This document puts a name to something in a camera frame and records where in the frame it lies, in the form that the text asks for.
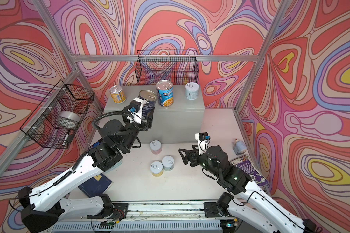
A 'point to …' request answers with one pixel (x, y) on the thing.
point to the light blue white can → (167, 162)
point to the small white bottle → (239, 147)
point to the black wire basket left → (55, 122)
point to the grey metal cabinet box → (182, 123)
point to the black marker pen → (66, 138)
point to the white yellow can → (156, 169)
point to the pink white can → (155, 146)
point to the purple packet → (244, 162)
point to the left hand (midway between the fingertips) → (145, 103)
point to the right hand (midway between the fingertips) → (187, 151)
